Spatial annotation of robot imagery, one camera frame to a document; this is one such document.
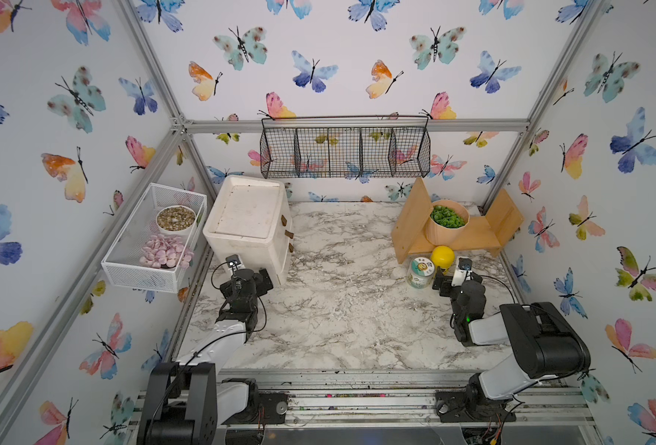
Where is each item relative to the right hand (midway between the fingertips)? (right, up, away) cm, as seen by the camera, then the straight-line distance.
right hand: (458, 266), depth 91 cm
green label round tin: (-12, -2, 0) cm, 12 cm away
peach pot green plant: (-4, +14, -2) cm, 15 cm away
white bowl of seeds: (-81, +14, -19) cm, 85 cm away
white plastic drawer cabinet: (-67, +16, -5) cm, 69 cm away
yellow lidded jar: (-5, +3, +1) cm, 6 cm away
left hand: (-67, -1, -2) cm, 67 cm away
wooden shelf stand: (+16, +11, +12) cm, 23 cm away
